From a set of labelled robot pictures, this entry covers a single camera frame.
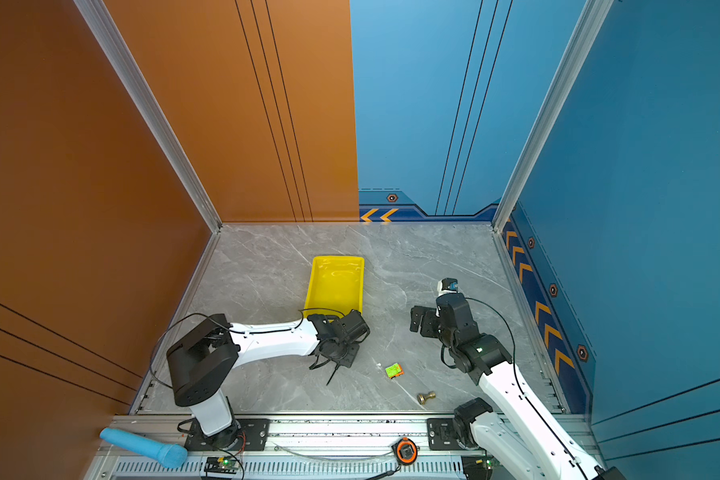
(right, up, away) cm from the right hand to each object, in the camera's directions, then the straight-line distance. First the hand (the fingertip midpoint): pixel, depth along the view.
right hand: (423, 312), depth 79 cm
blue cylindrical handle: (-60, -31, -11) cm, 69 cm away
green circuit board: (-50, -35, -8) cm, 62 cm away
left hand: (-20, -14, +8) cm, 25 cm away
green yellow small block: (-8, -16, +2) cm, 18 cm away
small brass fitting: (-1, -22, -2) cm, 22 cm away
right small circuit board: (+12, -36, -8) cm, 38 cm away
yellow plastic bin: (-26, +4, +21) cm, 34 cm away
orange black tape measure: (-6, -30, -11) cm, 32 cm away
